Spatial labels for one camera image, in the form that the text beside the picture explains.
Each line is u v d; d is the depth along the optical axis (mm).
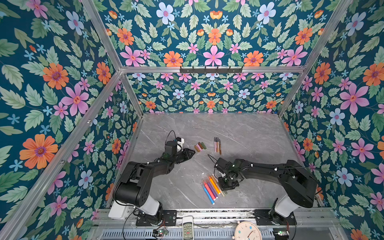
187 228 702
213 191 820
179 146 769
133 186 454
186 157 803
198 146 1010
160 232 703
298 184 442
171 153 731
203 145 1014
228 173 638
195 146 1012
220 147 996
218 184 770
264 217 727
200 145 1010
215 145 1012
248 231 679
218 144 1012
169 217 736
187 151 821
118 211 723
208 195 801
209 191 820
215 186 837
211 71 932
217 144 1014
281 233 704
